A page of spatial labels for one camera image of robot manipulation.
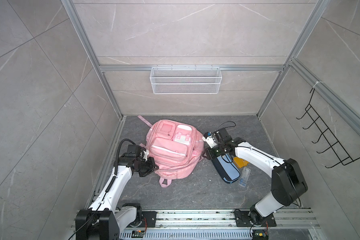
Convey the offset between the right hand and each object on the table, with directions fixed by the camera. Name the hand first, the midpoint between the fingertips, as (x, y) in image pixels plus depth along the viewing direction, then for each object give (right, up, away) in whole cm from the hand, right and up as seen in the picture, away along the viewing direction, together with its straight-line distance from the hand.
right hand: (205, 152), depth 88 cm
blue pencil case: (+13, -9, -1) cm, 16 cm away
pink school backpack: (-18, +3, +4) cm, 19 cm away
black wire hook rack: (+54, +5, -24) cm, 59 cm away
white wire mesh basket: (-12, +47, +12) cm, 50 cm away
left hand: (-28, -5, -7) cm, 29 cm away
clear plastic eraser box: (+23, -15, -1) cm, 28 cm away
